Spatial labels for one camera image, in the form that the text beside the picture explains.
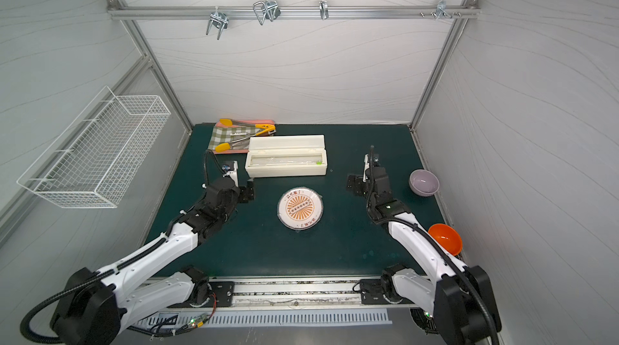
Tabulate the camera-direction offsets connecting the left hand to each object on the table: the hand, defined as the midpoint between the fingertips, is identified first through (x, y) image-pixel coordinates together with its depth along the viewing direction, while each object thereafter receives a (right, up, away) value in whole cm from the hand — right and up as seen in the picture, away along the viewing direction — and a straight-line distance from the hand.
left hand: (244, 180), depth 83 cm
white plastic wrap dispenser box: (+14, +8, +18) cm, 24 cm away
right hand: (+42, +2, +2) cm, 42 cm away
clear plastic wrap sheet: (+19, -12, +9) cm, 25 cm away
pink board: (-12, +23, +38) cm, 46 cm away
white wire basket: (-39, +7, -15) cm, 42 cm away
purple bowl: (+70, -3, +16) cm, 72 cm away
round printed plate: (+19, -12, +9) cm, 25 cm away
